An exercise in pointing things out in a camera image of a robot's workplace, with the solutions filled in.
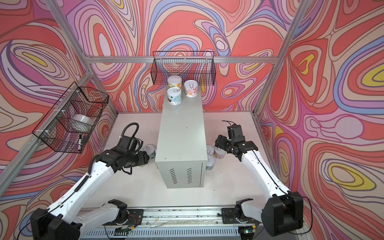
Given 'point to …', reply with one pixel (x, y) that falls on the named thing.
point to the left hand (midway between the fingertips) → (145, 157)
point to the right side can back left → (210, 149)
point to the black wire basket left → (54, 130)
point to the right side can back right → (219, 153)
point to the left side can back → (150, 150)
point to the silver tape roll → (81, 122)
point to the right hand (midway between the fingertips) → (222, 146)
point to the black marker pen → (79, 146)
